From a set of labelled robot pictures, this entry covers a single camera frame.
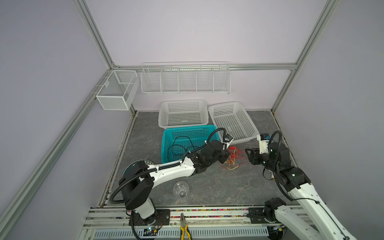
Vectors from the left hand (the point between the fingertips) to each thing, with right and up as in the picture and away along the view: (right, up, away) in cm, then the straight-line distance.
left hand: (228, 148), depth 78 cm
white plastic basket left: (-31, +22, +42) cm, 57 cm away
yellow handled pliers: (-23, -36, -7) cm, 44 cm away
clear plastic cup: (-26, -24, +5) cm, 35 cm away
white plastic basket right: (+11, +17, +38) cm, 43 cm away
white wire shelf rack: (-24, +43, +20) cm, 54 cm away
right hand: (+11, -1, -2) cm, 11 cm away
